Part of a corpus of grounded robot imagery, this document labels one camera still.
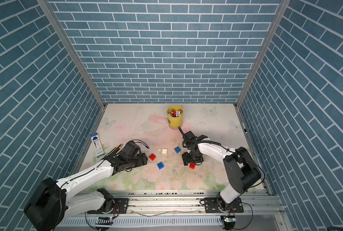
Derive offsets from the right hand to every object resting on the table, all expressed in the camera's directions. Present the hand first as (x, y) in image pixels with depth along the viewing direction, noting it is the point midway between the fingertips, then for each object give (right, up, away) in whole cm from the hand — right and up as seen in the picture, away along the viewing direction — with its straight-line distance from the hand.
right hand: (189, 163), depth 88 cm
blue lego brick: (-18, -1, -1) cm, 18 cm away
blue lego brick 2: (-8, +7, +6) cm, 12 cm away
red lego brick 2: (+1, -1, -1) cm, 2 cm away
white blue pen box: (-62, +10, +8) cm, 63 cm away
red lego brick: (-23, +3, +2) cm, 24 cm away
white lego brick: (-16, +6, +4) cm, 18 cm away
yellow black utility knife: (-49, +7, +6) cm, 50 cm away
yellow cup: (-10, +24, +11) cm, 29 cm away
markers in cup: (-10, +31, +11) cm, 35 cm away
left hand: (-26, +2, -2) cm, 26 cm away
